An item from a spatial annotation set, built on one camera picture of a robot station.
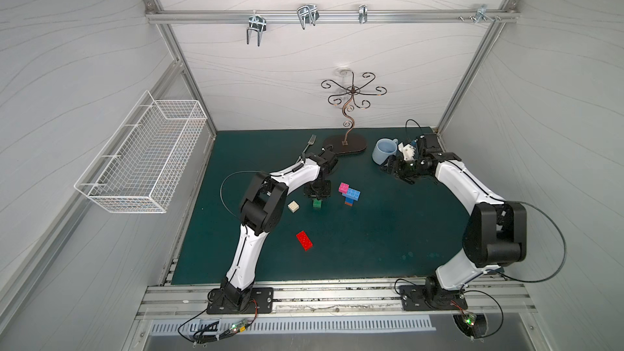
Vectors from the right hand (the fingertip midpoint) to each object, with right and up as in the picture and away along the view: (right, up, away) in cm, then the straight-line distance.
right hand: (388, 169), depth 89 cm
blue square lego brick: (-14, -12, +3) cm, 19 cm away
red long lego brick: (-31, -25, -5) cm, 40 cm away
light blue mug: (+2, +8, +16) cm, 18 cm away
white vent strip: (-61, -46, -18) cm, 78 cm away
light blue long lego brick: (-13, -9, +1) cm, 16 cm away
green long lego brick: (-27, -14, +4) cm, 30 cm away
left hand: (-25, -12, +6) cm, 28 cm away
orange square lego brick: (-14, -14, +6) cm, 21 cm away
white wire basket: (-77, +4, -20) cm, 80 cm away
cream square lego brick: (-36, -15, +3) cm, 39 cm away
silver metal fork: (-30, +11, +26) cm, 41 cm away
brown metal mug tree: (-12, +11, +25) cm, 30 cm away
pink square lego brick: (-17, -7, 0) cm, 18 cm away
